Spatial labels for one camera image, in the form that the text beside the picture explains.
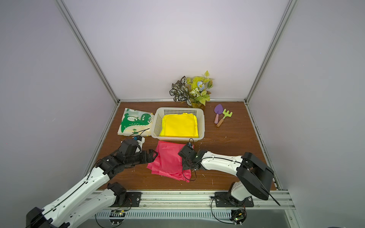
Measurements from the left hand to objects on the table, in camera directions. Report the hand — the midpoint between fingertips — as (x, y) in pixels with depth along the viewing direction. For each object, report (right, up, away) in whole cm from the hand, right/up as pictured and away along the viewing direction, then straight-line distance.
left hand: (154, 154), depth 78 cm
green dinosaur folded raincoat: (-19, +16, +23) cm, 34 cm away
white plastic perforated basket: (-1, +24, +25) cm, 34 cm away
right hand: (+17, -6, +7) cm, 20 cm away
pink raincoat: (+7, -7, +5) cm, 11 cm away
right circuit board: (+45, -29, -8) cm, 54 cm away
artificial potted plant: (+23, +39, +17) cm, 49 cm away
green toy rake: (+50, +22, +33) cm, 64 cm away
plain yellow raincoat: (+13, +14, +23) cm, 30 cm away
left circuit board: (-17, -29, -6) cm, 34 cm away
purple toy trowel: (+45, +26, +36) cm, 63 cm away
